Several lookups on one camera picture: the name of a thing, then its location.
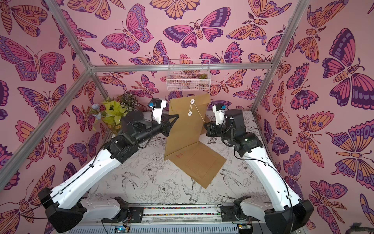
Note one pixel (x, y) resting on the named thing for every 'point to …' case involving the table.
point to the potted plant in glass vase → (111, 111)
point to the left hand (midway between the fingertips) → (179, 115)
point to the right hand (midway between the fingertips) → (206, 123)
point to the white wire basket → (188, 80)
